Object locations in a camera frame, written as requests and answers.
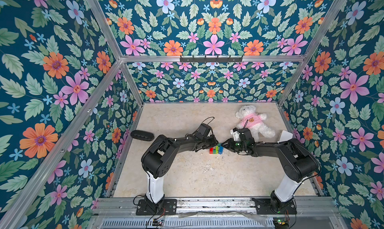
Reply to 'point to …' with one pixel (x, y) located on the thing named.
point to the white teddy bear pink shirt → (249, 118)
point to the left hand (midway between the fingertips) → (220, 141)
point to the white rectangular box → (285, 136)
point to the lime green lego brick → (217, 149)
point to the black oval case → (142, 135)
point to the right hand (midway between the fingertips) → (223, 145)
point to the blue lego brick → (221, 150)
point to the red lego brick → (211, 150)
